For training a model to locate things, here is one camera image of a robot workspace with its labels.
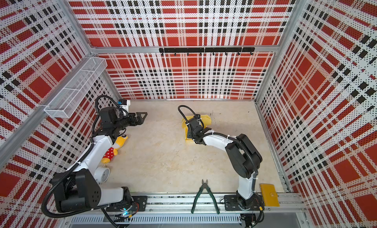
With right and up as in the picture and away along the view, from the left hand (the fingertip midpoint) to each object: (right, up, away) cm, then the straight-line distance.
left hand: (142, 113), depth 84 cm
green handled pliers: (+36, -40, -5) cm, 54 cm away
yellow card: (+70, -43, -9) cm, 82 cm away
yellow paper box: (+38, -3, +9) cm, 39 cm away
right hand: (+30, -12, +11) cm, 34 cm away
